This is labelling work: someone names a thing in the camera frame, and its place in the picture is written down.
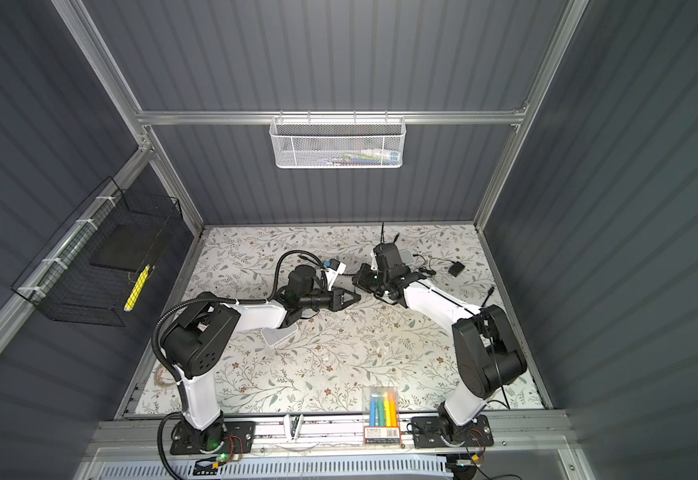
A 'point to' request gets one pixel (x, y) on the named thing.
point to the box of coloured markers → (380, 414)
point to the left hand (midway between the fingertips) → (362, 298)
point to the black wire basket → (98, 268)
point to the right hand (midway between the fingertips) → (354, 279)
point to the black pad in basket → (126, 247)
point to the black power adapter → (456, 268)
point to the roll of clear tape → (163, 377)
